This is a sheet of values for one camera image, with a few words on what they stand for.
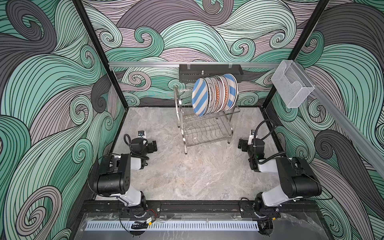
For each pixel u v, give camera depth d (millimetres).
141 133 835
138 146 719
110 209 745
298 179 452
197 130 1006
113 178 450
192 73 949
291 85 776
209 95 677
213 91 676
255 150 790
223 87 688
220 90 686
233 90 710
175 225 697
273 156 589
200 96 772
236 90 698
